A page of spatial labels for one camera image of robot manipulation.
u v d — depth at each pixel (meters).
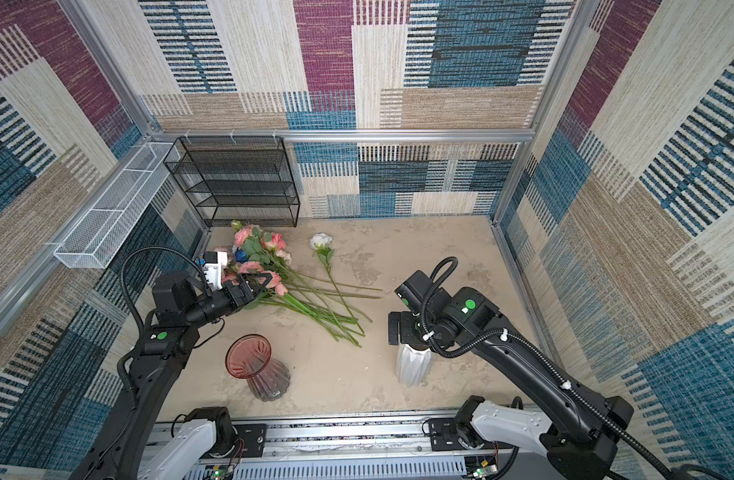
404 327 0.62
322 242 1.08
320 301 0.97
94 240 0.70
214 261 0.67
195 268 0.64
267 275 0.94
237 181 1.11
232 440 0.71
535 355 0.41
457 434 0.66
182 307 0.56
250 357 0.73
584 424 0.38
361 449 0.73
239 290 0.64
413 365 0.69
